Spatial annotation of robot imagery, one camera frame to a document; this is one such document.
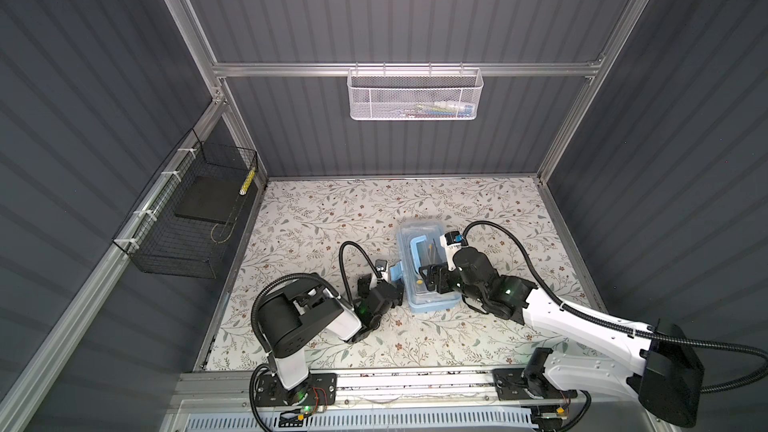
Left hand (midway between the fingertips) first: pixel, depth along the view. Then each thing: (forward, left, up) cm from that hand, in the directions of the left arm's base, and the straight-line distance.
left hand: (387, 278), depth 93 cm
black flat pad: (+13, +47, +26) cm, 55 cm away
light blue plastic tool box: (+5, -10, +11) cm, 16 cm away
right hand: (-5, -12, +14) cm, 19 cm away
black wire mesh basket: (+5, +49, +26) cm, 56 cm away
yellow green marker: (+17, +38, +27) cm, 50 cm away
